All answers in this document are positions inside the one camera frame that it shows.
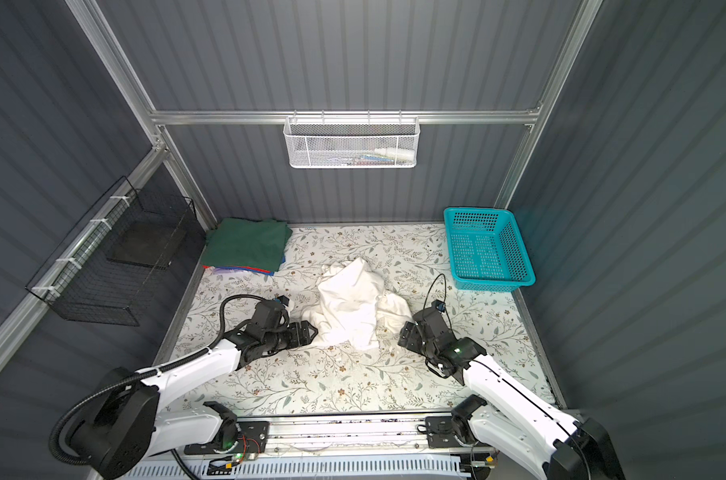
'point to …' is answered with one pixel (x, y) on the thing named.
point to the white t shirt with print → (353, 308)
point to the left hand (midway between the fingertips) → (308, 333)
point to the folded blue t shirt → (268, 272)
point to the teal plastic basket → (486, 250)
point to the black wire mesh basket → (105, 272)
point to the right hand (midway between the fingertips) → (414, 337)
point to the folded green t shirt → (247, 242)
